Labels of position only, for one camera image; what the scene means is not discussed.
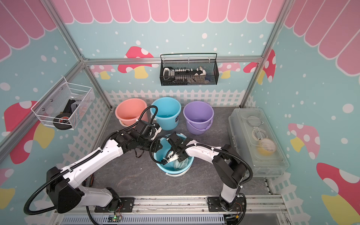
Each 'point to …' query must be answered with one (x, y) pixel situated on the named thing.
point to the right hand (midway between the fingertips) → (178, 150)
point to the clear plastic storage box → (255, 140)
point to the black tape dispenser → (63, 121)
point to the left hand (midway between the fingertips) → (160, 149)
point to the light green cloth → (177, 165)
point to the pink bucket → (129, 110)
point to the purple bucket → (198, 116)
